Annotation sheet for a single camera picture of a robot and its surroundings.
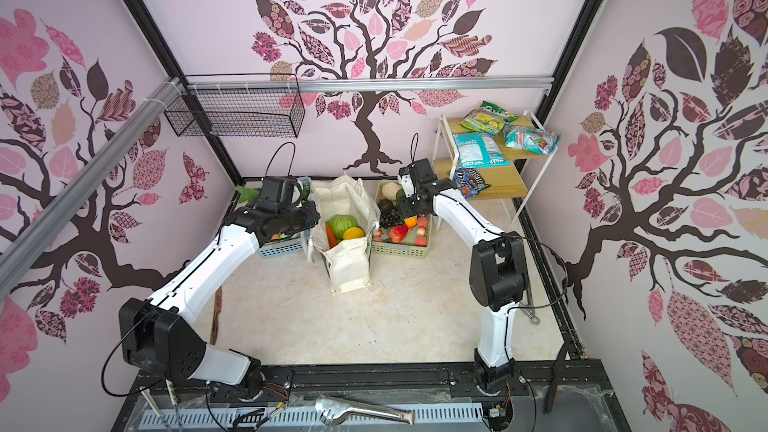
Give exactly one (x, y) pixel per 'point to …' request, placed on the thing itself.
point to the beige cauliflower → (390, 189)
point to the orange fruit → (353, 233)
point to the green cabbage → (339, 223)
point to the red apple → (397, 233)
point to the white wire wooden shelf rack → (509, 183)
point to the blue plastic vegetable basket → (291, 245)
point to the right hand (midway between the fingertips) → (407, 201)
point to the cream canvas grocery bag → (347, 263)
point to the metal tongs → (331, 410)
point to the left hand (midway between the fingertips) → (321, 219)
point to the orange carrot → (331, 236)
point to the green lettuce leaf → (247, 195)
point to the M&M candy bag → (470, 182)
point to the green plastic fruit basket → (418, 239)
